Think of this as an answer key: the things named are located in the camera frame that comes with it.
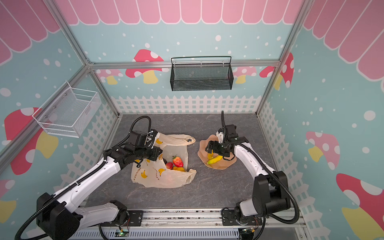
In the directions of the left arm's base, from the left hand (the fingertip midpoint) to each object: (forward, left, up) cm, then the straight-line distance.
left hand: (161, 153), depth 79 cm
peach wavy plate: (+1, -36, -11) cm, 38 cm away
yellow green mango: (+4, -31, -13) cm, 33 cm away
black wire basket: (+47, -19, +19) cm, 54 cm away
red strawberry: (0, -3, -14) cm, 14 cm away
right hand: (+6, -28, -4) cm, 29 cm away
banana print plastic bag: (-9, +3, -6) cm, 11 cm away
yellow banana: (+6, -28, -13) cm, 31 cm away
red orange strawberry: (+2, -8, -12) cm, 15 cm away
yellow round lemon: (-3, -9, -12) cm, 16 cm away
